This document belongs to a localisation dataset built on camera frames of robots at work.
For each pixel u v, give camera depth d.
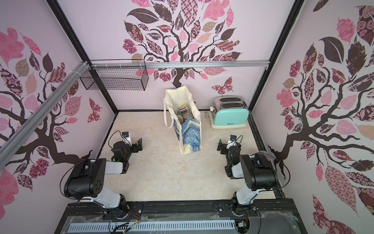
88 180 0.46
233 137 0.79
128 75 0.95
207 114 1.14
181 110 1.03
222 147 0.83
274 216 0.72
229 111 0.98
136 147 0.86
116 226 0.72
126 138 0.79
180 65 0.95
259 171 0.47
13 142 0.51
